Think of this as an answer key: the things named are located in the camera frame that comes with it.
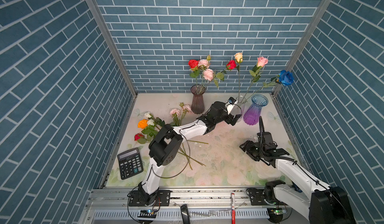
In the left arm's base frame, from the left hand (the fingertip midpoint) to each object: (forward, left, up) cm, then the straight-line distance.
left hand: (239, 111), depth 86 cm
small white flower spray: (+4, +53, -18) cm, 56 cm away
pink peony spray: (+17, +18, +14) cm, 28 cm away
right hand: (-16, -3, -15) cm, 22 cm away
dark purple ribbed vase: (+20, +24, -17) cm, 35 cm away
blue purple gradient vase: (+5, -11, -9) cm, 16 cm away
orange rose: (+2, +60, -17) cm, 63 cm away
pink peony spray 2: (+10, +38, -17) cm, 43 cm away
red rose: (+27, +27, +13) cm, 41 cm away
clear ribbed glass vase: (+8, -4, -4) cm, 10 cm away
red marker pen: (-45, +7, -18) cm, 49 cm away
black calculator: (-24, +62, -18) cm, 69 cm away
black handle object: (-47, +29, -15) cm, 58 cm away
